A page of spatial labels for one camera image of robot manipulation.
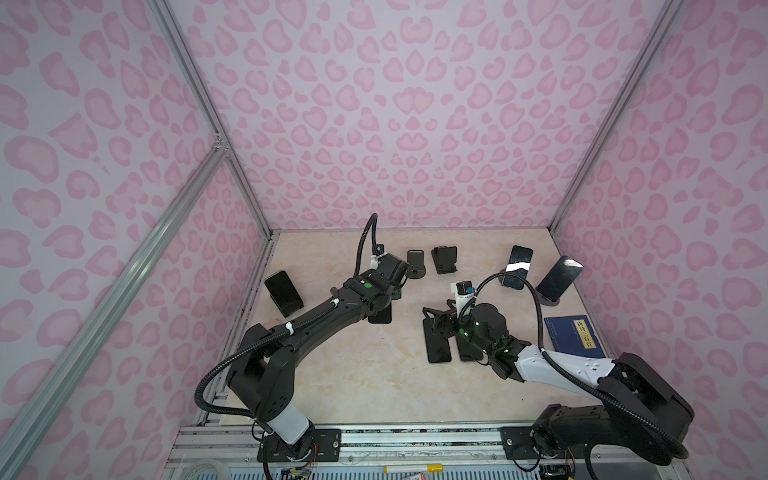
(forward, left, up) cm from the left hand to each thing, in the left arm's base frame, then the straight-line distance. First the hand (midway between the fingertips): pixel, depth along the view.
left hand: (385, 275), depth 86 cm
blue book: (-12, -56, -16) cm, 60 cm away
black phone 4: (+3, -55, -8) cm, 56 cm away
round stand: (+14, -10, -11) cm, 21 cm away
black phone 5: (+1, +32, -10) cm, 34 cm away
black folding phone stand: (+16, -21, -13) cm, 29 cm away
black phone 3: (+11, -44, -10) cm, 47 cm away
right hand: (-8, -14, -3) cm, 17 cm away
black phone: (-9, 0, -7) cm, 12 cm away
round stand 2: (-1, -51, -14) cm, 53 cm away
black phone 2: (-14, -15, -17) cm, 27 cm away
